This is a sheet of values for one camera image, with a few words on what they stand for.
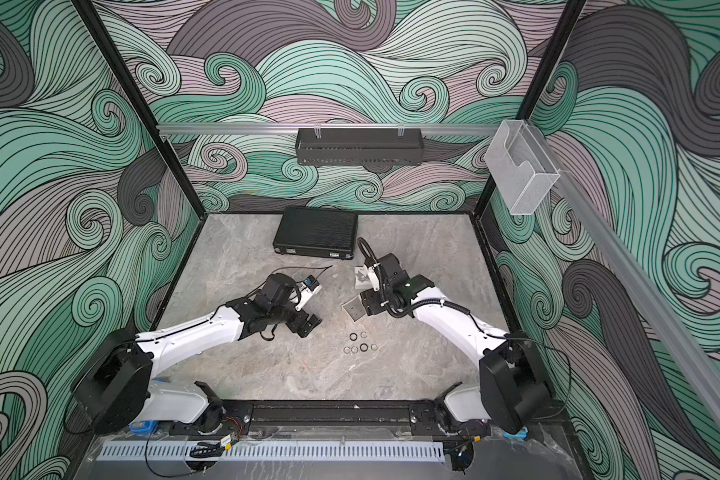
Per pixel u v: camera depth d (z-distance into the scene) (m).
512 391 0.41
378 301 0.76
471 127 0.95
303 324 0.75
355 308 0.91
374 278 0.70
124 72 0.82
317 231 1.10
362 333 0.88
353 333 0.88
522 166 0.78
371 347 0.86
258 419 0.74
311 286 0.75
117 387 0.41
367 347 0.85
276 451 0.70
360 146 1.06
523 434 0.70
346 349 0.85
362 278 0.96
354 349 0.85
